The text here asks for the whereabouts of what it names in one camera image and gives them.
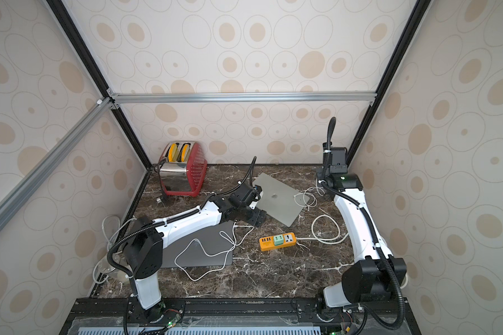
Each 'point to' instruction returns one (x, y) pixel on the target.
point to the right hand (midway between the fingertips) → (331, 169)
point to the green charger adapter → (278, 239)
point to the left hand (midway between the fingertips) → (263, 215)
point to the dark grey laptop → (212, 247)
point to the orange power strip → (267, 243)
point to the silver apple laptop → (277, 199)
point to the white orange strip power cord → (332, 243)
